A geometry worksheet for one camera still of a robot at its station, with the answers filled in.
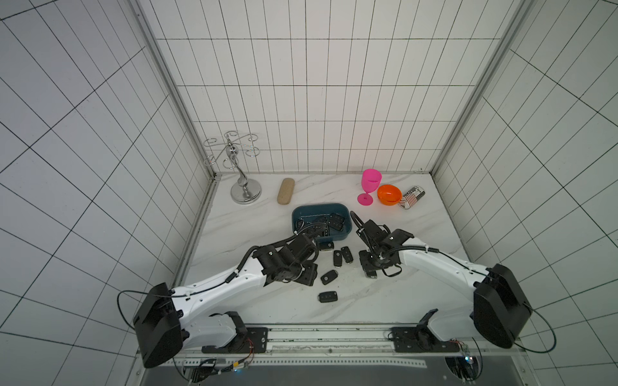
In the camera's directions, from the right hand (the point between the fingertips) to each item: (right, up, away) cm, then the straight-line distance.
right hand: (365, 258), depth 86 cm
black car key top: (-14, +3, +7) cm, 16 cm away
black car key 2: (-10, -1, +4) cm, 11 cm away
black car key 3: (-13, -7, 0) cm, 15 cm away
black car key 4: (-14, -12, -5) cm, 19 cm away
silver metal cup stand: (-52, +25, +27) cm, 63 cm away
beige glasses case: (-32, +25, +24) cm, 47 cm away
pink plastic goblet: (+5, +29, +13) cm, 32 cm away
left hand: (-23, -4, -9) cm, 24 cm away
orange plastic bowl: (+16, +23, +22) cm, 36 cm away
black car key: (-6, 0, +5) cm, 8 cm away
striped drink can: (+26, +22, +21) cm, 40 cm away
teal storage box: (-24, +16, +17) cm, 33 cm away
